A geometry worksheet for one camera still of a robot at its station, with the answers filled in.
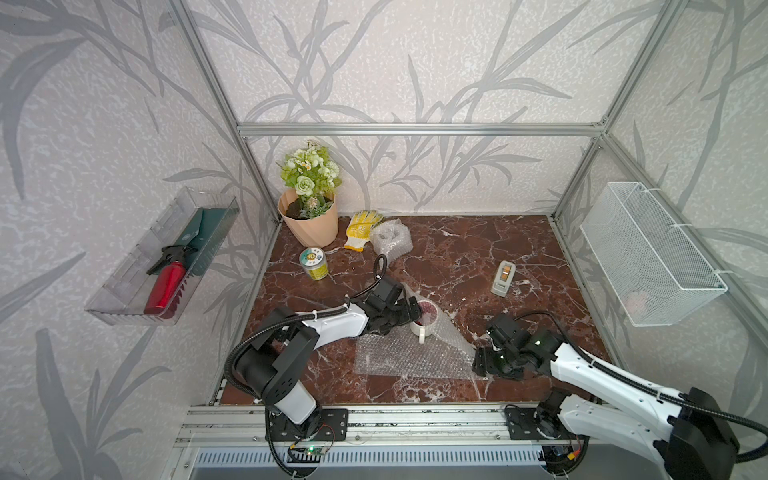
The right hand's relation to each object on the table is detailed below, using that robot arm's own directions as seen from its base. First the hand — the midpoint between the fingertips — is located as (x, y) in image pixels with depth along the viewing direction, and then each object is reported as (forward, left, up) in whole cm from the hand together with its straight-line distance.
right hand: (479, 368), depth 80 cm
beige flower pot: (+43, +52, +9) cm, 68 cm away
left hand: (+15, +17, +1) cm, 23 cm away
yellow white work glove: (+53, +38, -1) cm, 65 cm away
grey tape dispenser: (+29, -13, 0) cm, 32 cm away
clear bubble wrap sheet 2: (+41, +25, +6) cm, 49 cm away
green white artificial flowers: (+53, +49, +24) cm, 76 cm away
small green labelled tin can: (+32, +50, +6) cm, 59 cm away
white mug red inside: (+10, +15, +5) cm, 19 cm away
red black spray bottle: (+11, +69, +33) cm, 77 cm away
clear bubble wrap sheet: (+5, +22, -2) cm, 23 cm away
